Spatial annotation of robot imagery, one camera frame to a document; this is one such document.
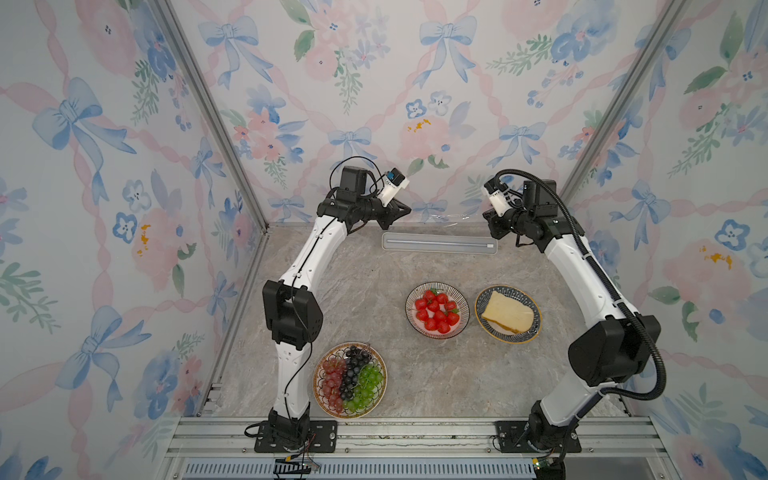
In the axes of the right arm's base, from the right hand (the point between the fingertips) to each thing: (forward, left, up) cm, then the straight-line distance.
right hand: (492, 209), depth 83 cm
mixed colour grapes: (-40, +39, -25) cm, 61 cm away
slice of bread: (-17, -8, -27) cm, 33 cm away
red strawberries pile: (-17, +14, -28) cm, 35 cm away
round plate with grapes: (-30, +43, -27) cm, 59 cm away
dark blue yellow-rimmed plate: (-23, -5, -28) cm, 37 cm away
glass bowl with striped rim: (-11, +8, -27) cm, 30 cm away
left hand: (0, +23, +1) cm, 23 cm away
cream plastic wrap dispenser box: (-3, +13, -11) cm, 17 cm away
